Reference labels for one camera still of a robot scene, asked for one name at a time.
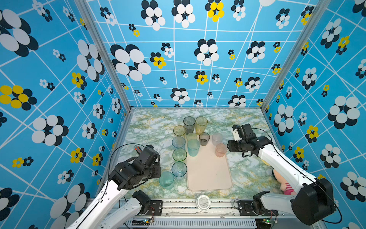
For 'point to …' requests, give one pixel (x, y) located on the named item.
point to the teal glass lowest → (166, 180)
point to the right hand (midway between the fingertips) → (231, 145)
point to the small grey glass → (204, 138)
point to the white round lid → (203, 202)
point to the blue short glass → (178, 141)
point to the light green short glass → (191, 136)
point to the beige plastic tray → (207, 171)
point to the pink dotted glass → (220, 150)
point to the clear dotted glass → (217, 139)
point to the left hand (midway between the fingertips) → (160, 168)
